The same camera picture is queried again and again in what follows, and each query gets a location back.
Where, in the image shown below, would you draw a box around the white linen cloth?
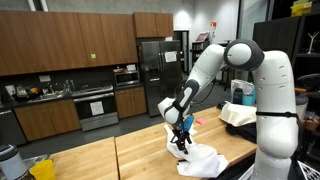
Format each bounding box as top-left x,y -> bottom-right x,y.
163,123 -> 230,179

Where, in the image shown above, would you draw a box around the black dishwasher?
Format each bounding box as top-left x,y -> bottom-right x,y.
0,109 -> 28,147

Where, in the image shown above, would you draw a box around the grey bottle with dark lid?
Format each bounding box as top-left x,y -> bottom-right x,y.
0,144 -> 36,180

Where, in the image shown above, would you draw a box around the metal sink faucet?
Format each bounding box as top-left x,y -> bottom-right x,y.
64,79 -> 76,93

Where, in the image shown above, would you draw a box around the black drink bottle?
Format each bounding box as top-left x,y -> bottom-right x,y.
232,87 -> 244,105

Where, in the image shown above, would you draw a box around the cream cloth bag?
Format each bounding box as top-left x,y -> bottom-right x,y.
218,101 -> 258,128

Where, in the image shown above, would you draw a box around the yellow storage bin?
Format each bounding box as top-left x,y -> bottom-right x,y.
290,1 -> 314,18

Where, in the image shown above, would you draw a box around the white paper on refrigerator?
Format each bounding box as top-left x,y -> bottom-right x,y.
164,50 -> 178,63

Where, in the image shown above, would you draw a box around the teal tumbler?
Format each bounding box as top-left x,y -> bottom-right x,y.
242,89 -> 257,107

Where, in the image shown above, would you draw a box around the black bag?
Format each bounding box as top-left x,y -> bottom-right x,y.
225,121 -> 259,144

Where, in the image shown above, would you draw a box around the white wall outlet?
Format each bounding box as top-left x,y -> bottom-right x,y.
38,74 -> 52,83

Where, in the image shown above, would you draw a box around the black office chair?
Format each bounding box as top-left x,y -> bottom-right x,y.
294,73 -> 320,101

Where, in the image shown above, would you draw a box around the white wire basket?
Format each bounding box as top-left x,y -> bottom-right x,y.
297,160 -> 320,180

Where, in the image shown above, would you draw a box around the brown wooden wall cabinets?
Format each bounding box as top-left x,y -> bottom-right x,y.
0,9 -> 139,77

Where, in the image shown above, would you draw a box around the stainless steel oven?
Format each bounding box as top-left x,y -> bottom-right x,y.
72,84 -> 120,132

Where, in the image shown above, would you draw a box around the stainless steel refrigerator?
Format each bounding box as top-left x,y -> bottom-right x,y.
137,39 -> 183,118

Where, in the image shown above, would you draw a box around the black storage shelf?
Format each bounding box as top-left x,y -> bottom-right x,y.
252,13 -> 320,84

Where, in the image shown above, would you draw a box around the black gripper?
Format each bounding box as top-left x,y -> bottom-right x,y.
170,128 -> 193,155

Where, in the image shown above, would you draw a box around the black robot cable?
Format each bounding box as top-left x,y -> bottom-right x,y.
191,78 -> 300,120

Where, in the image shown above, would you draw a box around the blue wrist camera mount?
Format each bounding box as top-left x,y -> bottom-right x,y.
182,114 -> 195,132

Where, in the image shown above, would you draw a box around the wooden cabinet above refrigerator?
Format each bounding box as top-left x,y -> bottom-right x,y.
133,12 -> 174,39

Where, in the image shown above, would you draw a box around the wide wooden base cabinet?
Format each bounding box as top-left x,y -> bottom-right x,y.
14,98 -> 82,142

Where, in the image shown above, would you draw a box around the silver microwave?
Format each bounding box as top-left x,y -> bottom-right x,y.
113,70 -> 141,88

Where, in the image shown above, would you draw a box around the wooden base cabinet two doors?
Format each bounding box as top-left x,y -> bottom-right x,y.
114,86 -> 148,120

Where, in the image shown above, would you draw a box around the white paper on oven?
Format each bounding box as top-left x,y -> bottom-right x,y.
89,100 -> 105,117

